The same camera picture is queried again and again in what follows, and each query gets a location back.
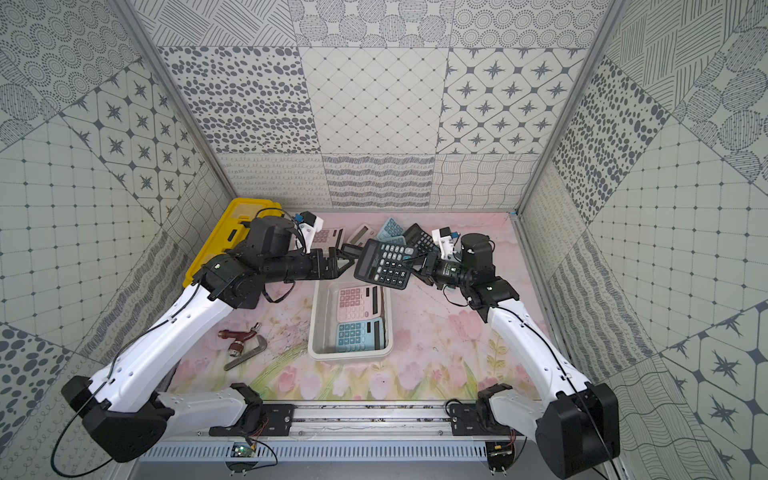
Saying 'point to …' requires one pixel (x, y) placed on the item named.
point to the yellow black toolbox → (229, 231)
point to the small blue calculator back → (389, 229)
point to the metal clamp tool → (236, 348)
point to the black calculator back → (422, 242)
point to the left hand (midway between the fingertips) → (339, 254)
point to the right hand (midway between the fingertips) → (402, 268)
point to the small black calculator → (384, 264)
